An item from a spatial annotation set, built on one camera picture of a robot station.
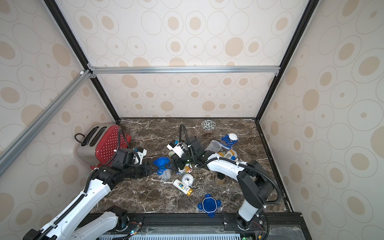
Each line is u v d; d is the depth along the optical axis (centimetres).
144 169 67
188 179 87
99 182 51
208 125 113
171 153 100
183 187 83
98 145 83
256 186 45
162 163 80
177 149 73
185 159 72
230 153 97
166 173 85
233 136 106
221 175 80
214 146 100
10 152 52
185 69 92
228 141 105
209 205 80
